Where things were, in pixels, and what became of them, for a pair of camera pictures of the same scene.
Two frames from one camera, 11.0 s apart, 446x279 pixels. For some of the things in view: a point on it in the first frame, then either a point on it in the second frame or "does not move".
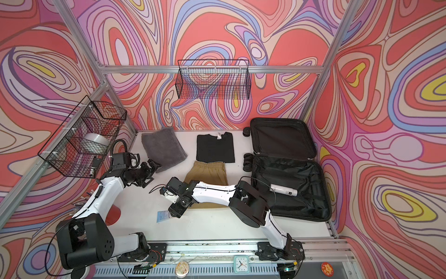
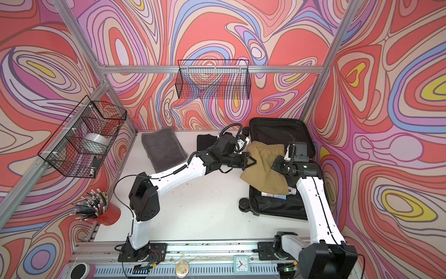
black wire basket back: [213, 79] does not move
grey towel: [164, 148] does not move
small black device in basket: [96, 161] does not move
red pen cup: [113, 215] does not move
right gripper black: [173, 208] -> [276, 165]
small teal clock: [241, 264] does not move
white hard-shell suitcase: [293, 183] does not move
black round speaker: [81, 272] does not move
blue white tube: [162, 215] -> [277, 196]
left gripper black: [147, 171] -> [245, 158]
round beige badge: [182, 269] does not move
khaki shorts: [213, 172] -> [261, 174]
